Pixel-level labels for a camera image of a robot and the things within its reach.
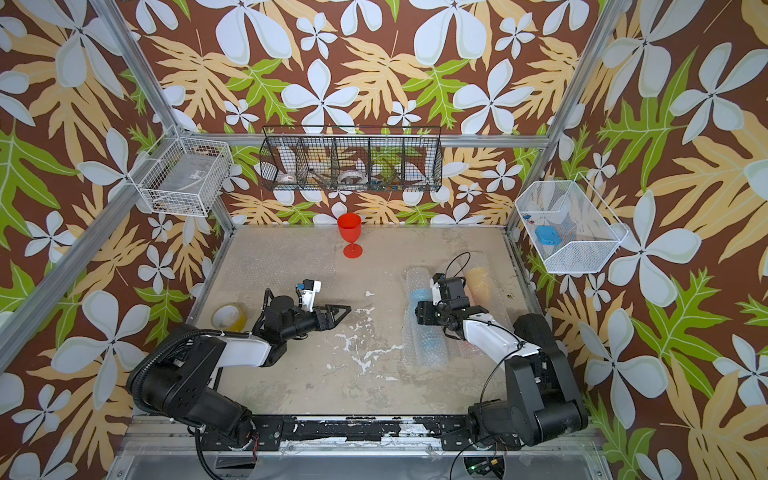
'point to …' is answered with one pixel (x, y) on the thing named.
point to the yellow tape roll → (229, 318)
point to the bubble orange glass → (457, 347)
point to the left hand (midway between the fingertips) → (346, 306)
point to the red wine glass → (350, 224)
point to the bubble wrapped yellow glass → (481, 284)
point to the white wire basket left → (187, 180)
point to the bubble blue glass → (425, 345)
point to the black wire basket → (346, 158)
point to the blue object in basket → (547, 234)
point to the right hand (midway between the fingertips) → (424, 309)
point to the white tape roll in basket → (352, 173)
